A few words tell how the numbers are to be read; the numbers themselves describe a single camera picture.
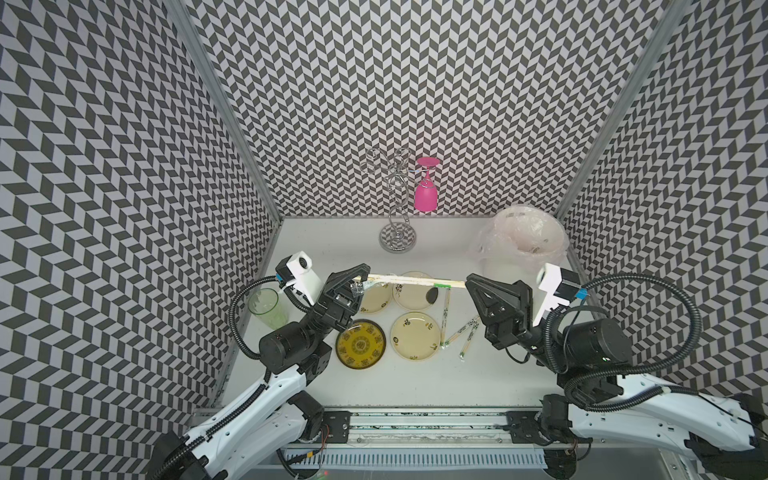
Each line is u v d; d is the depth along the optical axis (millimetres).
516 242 804
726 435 411
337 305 473
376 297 936
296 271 455
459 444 717
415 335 872
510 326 415
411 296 963
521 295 432
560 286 378
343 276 457
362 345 866
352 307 473
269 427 561
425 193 985
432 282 456
